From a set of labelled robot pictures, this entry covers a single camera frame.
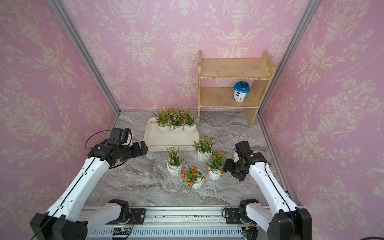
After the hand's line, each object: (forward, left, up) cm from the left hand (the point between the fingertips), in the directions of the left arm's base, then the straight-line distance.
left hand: (141, 150), depth 78 cm
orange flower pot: (+24, -7, -4) cm, 26 cm away
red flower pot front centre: (-11, -27, -6) cm, 30 cm away
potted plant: (+25, -24, -4) cm, 35 cm away
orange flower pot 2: (-5, -39, -3) cm, 40 cm away
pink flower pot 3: (-2, -18, -5) cm, 18 cm away
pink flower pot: (+26, -16, -2) cm, 30 cm away
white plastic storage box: (+19, -1, -19) cm, 27 cm away
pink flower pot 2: (+5, -33, -2) cm, 34 cm away
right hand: (-7, -46, -8) cm, 47 cm away
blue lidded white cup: (+36, -56, +14) cm, 68 cm away
